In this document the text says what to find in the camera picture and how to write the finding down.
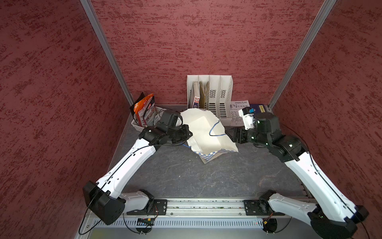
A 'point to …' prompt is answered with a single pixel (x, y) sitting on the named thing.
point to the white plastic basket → (157, 110)
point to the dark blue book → (258, 108)
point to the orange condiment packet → (140, 108)
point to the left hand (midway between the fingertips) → (191, 137)
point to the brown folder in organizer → (204, 95)
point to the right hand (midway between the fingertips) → (229, 134)
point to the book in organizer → (196, 97)
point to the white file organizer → (213, 92)
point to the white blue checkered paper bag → (210, 139)
